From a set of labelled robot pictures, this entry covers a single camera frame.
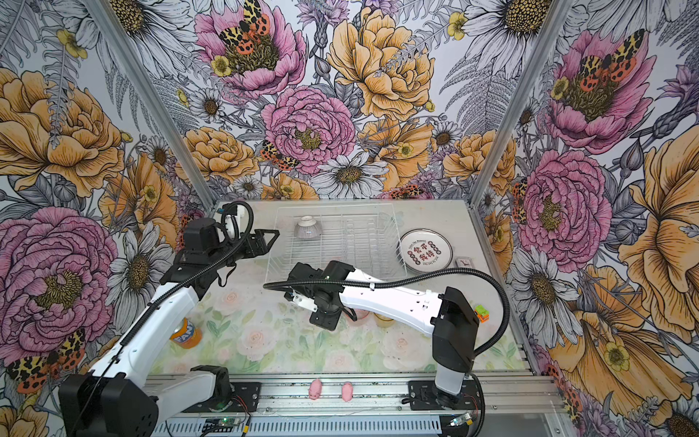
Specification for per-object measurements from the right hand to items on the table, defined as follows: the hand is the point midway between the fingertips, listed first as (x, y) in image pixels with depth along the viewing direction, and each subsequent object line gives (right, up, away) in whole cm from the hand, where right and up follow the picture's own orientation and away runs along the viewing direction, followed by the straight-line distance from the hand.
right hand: (334, 320), depth 75 cm
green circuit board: (-29, -25, -4) cm, 39 cm away
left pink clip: (-5, -19, 0) cm, 19 cm away
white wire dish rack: (+9, +22, +31) cm, 39 cm away
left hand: (-19, +21, +4) cm, 28 cm away
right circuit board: (+33, -25, -3) cm, 41 cm away
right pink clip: (+4, -19, 0) cm, 19 cm away
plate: (+31, +17, +27) cm, 44 cm away
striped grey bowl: (-12, +25, +29) cm, 40 cm away
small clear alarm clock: (+45, +13, +25) cm, 53 cm away
